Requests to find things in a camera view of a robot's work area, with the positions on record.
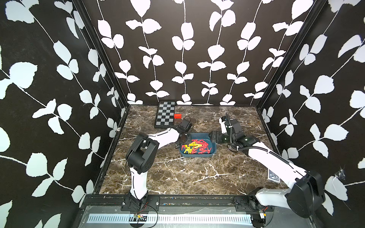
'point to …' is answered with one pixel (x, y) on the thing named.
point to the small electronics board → (138, 217)
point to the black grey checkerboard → (165, 115)
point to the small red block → (177, 116)
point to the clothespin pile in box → (196, 147)
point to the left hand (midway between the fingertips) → (188, 138)
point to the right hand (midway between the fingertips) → (214, 131)
